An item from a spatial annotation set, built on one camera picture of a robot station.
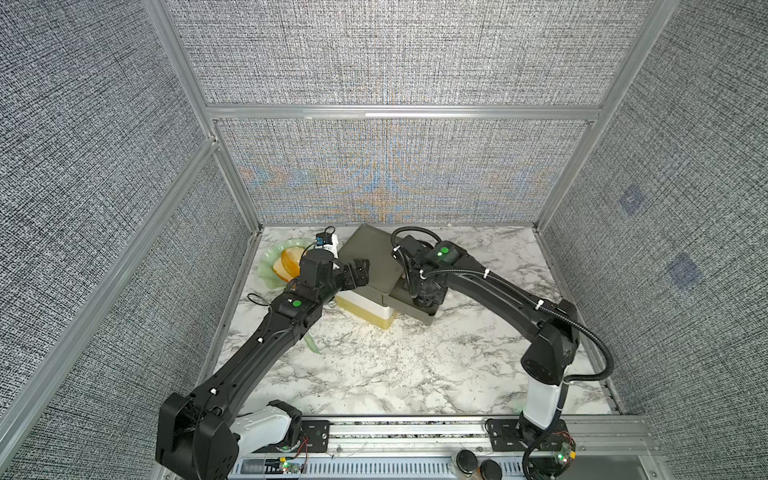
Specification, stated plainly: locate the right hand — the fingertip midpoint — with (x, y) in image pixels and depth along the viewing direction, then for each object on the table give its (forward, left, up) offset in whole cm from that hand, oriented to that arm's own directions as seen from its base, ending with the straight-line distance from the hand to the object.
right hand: (416, 282), depth 82 cm
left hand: (+2, +15, +7) cm, 16 cm away
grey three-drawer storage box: (-4, +8, +3) cm, 10 cm away
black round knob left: (-40, -9, -9) cm, 42 cm away
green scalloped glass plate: (+19, +48, -12) cm, 53 cm away
